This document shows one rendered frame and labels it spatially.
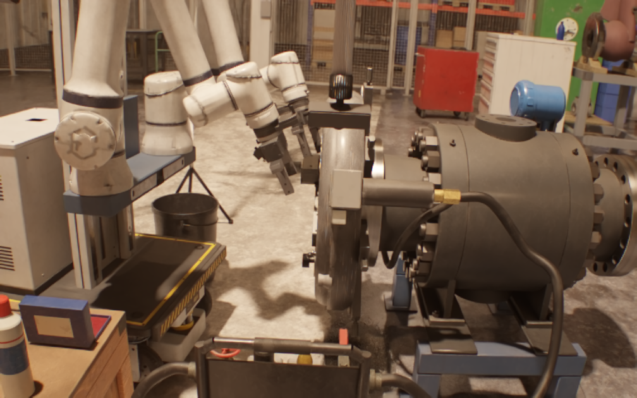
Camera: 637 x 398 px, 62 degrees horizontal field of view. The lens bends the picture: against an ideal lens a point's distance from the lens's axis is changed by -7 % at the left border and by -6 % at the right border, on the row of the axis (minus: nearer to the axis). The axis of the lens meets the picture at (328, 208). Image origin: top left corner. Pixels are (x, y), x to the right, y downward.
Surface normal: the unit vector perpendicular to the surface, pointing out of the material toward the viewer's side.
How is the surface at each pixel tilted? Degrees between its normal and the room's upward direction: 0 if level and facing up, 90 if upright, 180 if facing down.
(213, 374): 90
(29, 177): 90
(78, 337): 96
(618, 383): 0
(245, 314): 0
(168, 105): 90
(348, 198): 67
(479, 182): 55
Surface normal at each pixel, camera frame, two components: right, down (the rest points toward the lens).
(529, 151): 0.04, -0.63
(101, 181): 0.36, -0.04
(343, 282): -0.04, 0.65
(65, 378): 0.05, -0.94
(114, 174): 0.71, -0.11
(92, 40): 0.06, 0.31
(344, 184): 0.01, -0.05
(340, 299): -0.06, 0.81
